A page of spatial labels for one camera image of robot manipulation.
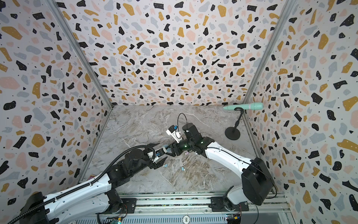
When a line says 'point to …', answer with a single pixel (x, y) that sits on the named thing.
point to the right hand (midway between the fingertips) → (165, 148)
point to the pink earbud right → (187, 153)
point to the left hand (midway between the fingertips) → (163, 147)
